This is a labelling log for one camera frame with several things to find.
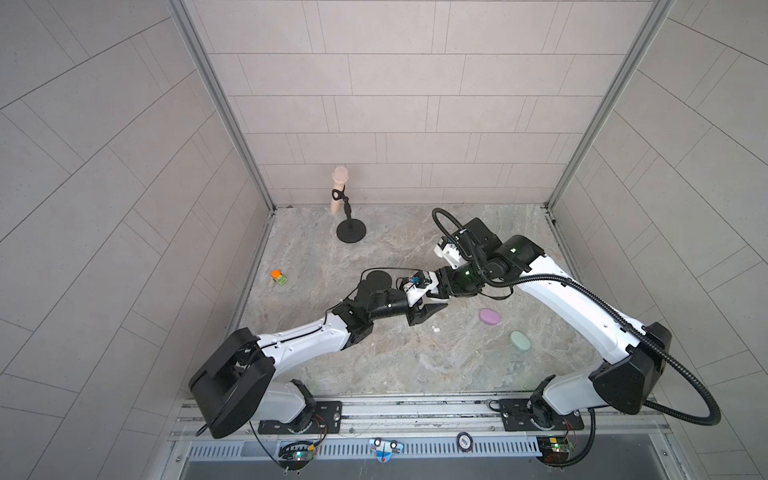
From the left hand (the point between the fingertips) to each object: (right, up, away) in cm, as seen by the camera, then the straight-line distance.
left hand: (447, 297), depth 71 cm
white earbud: (-1, -12, +13) cm, 18 cm away
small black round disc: (+3, -33, -3) cm, 33 cm away
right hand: (-4, +1, -1) cm, 4 cm away
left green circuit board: (-35, -33, -6) cm, 49 cm away
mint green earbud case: (+22, -15, +12) cm, 29 cm away
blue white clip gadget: (-15, -32, -6) cm, 36 cm away
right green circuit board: (+24, -34, -4) cm, 42 cm away
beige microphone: (-30, +32, +18) cm, 47 cm away
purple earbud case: (+15, -9, +16) cm, 23 cm away
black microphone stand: (-30, +16, +35) cm, 49 cm away
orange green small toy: (-50, +1, +22) cm, 55 cm away
